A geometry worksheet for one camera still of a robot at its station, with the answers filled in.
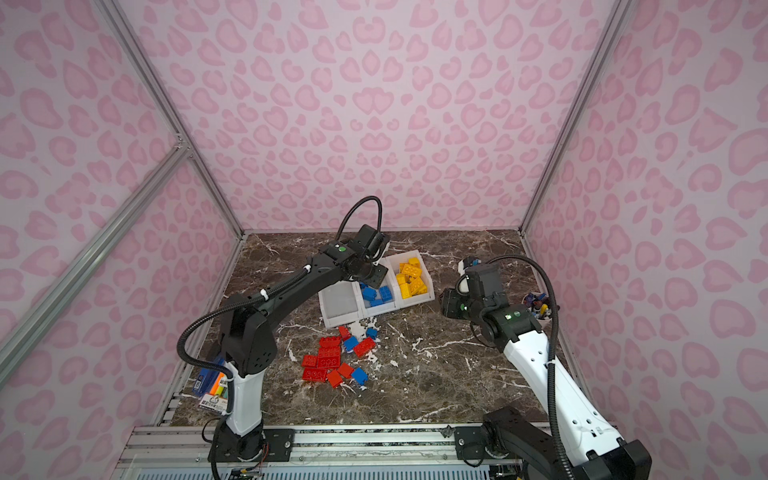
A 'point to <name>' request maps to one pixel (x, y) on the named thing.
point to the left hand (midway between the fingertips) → (378, 271)
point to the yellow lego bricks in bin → (410, 279)
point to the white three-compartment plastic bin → (344, 302)
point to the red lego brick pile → (326, 365)
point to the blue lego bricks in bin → (370, 293)
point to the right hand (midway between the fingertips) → (446, 298)
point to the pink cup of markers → (539, 304)
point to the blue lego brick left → (360, 375)
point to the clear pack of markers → (211, 387)
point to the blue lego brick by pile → (350, 343)
